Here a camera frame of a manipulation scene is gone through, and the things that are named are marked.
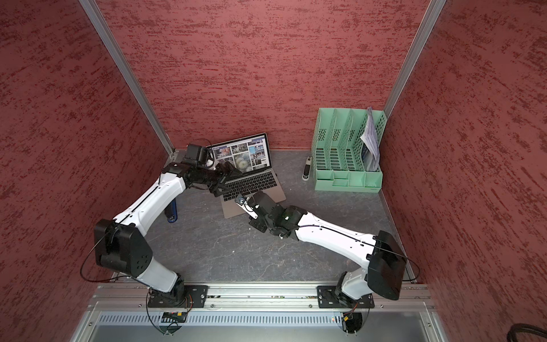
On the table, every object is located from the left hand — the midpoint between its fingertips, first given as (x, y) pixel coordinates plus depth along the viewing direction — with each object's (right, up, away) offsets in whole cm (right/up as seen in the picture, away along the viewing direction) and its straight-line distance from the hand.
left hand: (236, 183), depth 81 cm
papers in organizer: (+59, +15, +13) cm, 62 cm away
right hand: (+9, -11, -4) cm, 15 cm away
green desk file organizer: (+51, +17, +40) cm, 67 cm away
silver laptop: (+3, +12, +25) cm, 28 cm away
